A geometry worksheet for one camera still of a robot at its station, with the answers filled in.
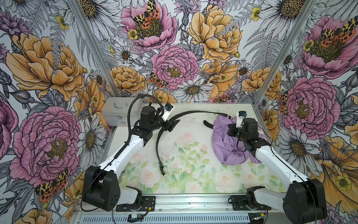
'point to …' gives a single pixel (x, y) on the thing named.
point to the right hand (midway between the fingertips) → (227, 127)
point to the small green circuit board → (134, 217)
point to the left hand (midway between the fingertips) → (172, 118)
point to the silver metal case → (115, 111)
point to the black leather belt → (175, 115)
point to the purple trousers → (230, 150)
